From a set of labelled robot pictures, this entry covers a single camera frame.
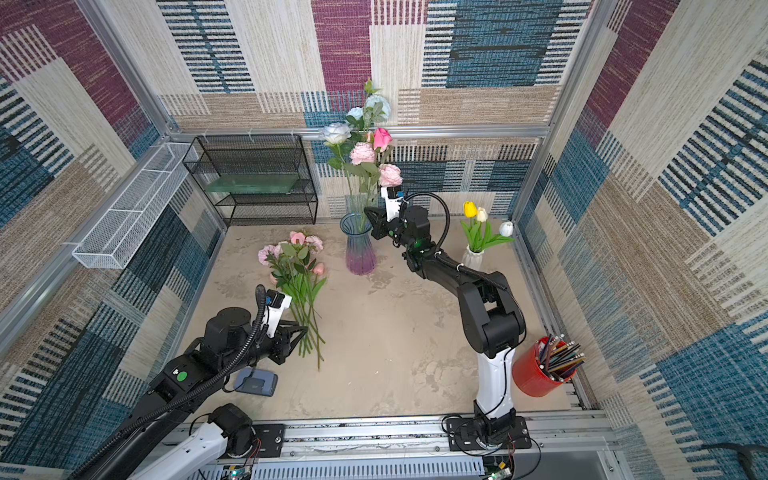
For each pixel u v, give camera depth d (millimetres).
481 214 814
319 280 1030
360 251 1082
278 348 609
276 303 606
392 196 768
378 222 828
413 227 705
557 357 745
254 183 942
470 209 812
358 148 783
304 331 700
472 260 892
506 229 777
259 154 1021
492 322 527
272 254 1047
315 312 942
